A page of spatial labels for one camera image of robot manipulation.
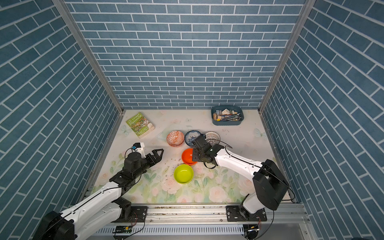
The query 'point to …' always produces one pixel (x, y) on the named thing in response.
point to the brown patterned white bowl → (212, 138)
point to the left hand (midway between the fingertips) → (163, 153)
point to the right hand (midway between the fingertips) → (196, 156)
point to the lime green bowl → (183, 173)
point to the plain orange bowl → (187, 157)
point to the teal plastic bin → (238, 108)
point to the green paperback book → (140, 125)
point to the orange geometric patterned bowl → (175, 138)
